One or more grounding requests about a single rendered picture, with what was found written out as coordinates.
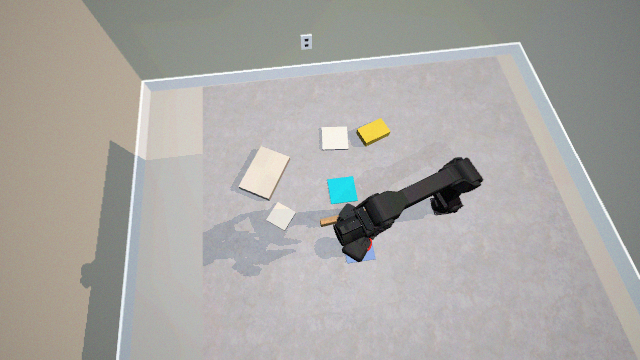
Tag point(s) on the long wooden plank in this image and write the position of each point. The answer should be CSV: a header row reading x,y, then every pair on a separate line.
x,y
328,221

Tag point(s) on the yellow rectangular block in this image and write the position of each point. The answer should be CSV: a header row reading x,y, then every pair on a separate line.
x,y
373,132

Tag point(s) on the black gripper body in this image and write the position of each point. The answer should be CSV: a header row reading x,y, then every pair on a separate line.
x,y
357,249

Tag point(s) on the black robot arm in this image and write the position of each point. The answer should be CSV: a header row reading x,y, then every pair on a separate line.
x,y
456,177

